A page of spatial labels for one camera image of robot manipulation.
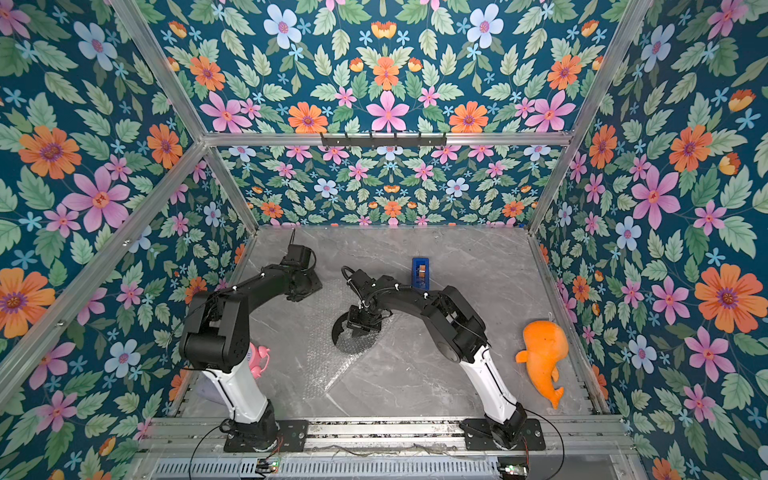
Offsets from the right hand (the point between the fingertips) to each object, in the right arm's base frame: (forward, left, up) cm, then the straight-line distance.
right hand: (357, 327), depth 92 cm
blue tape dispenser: (+18, -20, +5) cm, 27 cm away
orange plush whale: (-7, -54, +6) cm, 55 cm away
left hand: (+14, +14, +3) cm, 20 cm away
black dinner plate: (-6, +1, +1) cm, 6 cm away
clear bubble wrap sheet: (-10, +8, -1) cm, 13 cm away
